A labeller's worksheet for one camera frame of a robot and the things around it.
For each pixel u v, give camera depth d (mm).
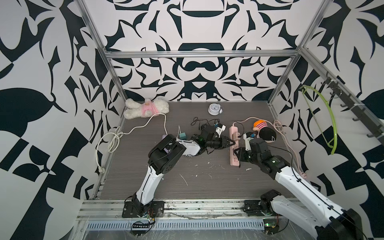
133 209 637
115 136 984
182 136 993
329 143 700
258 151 616
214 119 1099
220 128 869
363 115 550
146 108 1047
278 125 1113
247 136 741
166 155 585
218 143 821
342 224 384
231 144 865
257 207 742
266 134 940
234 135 864
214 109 1117
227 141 835
